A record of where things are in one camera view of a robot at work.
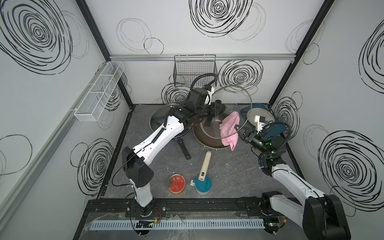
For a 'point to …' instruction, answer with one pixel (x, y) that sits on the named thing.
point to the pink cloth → (229, 126)
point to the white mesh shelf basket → (90, 108)
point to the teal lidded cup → (202, 187)
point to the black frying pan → (179, 139)
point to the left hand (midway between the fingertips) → (221, 107)
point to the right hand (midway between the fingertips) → (234, 129)
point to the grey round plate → (261, 112)
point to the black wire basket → (187, 68)
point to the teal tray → (275, 128)
